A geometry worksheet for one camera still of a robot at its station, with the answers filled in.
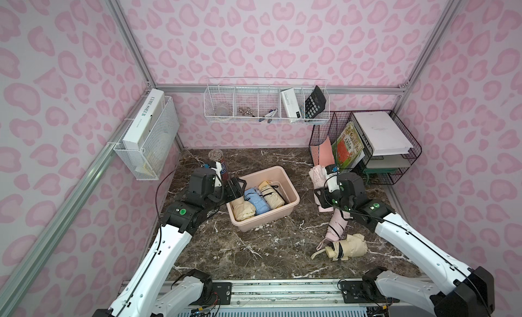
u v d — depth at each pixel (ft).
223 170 3.18
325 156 3.71
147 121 2.30
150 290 1.27
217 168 2.14
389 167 3.02
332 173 2.21
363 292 2.25
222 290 2.42
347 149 3.30
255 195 3.04
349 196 1.91
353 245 2.62
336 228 2.81
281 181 3.18
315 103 3.02
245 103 3.21
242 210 2.70
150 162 2.40
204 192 1.72
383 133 3.11
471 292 1.22
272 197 2.91
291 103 2.99
